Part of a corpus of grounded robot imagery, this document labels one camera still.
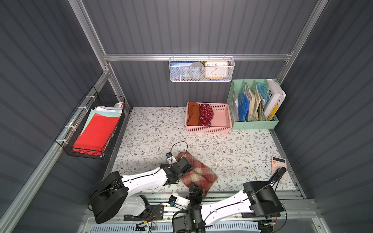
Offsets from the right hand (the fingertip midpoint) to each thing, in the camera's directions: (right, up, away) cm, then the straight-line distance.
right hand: (191, 189), depth 75 cm
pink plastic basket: (+24, +35, +39) cm, 58 cm away
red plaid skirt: (+5, +6, +5) cm, 9 cm away
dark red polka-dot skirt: (+11, +41, +33) cm, 54 cm away
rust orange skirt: (+2, +41, +34) cm, 53 cm away
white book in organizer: (+56, +53, +19) cm, 80 cm away
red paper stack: (-44, +31, -7) cm, 55 cm away
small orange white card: (+54, +10, +14) cm, 56 cm away
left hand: (-5, +7, +11) cm, 14 cm away
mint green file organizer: (+41, +48, +21) cm, 66 cm away
